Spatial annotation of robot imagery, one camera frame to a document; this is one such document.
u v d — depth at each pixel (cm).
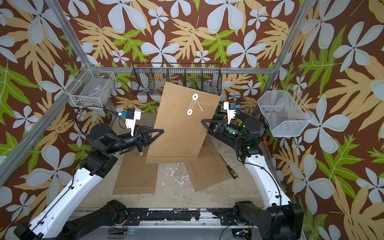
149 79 96
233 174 86
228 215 73
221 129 58
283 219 39
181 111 52
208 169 91
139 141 49
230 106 57
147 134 54
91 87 86
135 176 94
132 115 48
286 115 83
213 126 58
